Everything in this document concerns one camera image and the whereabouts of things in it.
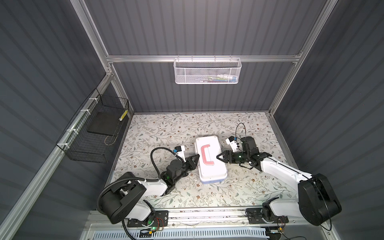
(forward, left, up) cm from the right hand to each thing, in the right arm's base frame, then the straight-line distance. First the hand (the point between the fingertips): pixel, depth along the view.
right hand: (221, 158), depth 84 cm
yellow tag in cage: (+17, +54, +18) cm, 60 cm away
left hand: (0, +12, +3) cm, 12 cm away
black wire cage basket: (+2, +64, +19) cm, 67 cm away
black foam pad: (+10, +60, +21) cm, 64 cm away
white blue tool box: (-7, +6, +2) cm, 9 cm away
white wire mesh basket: (+76, +5, +11) cm, 77 cm away
